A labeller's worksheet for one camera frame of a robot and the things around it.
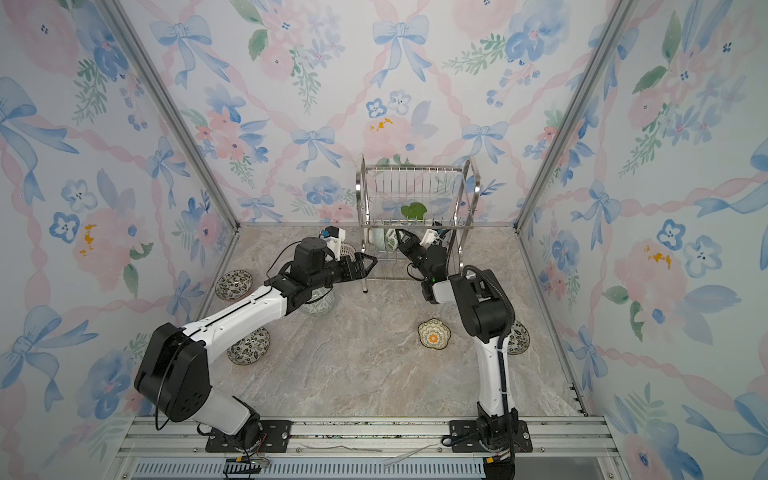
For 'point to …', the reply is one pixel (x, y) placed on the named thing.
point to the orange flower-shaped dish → (434, 334)
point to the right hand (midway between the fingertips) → (396, 227)
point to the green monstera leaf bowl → (391, 239)
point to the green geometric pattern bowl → (321, 301)
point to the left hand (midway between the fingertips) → (369, 259)
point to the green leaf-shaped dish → (415, 211)
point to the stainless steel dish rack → (408, 198)
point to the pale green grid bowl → (379, 239)
